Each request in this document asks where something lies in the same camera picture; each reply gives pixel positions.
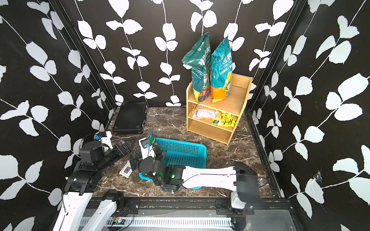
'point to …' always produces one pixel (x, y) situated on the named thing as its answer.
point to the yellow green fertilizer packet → (227, 120)
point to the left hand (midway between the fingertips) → (131, 141)
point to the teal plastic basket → (178, 153)
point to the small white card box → (126, 170)
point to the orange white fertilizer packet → (199, 111)
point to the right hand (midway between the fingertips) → (138, 148)
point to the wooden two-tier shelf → (233, 104)
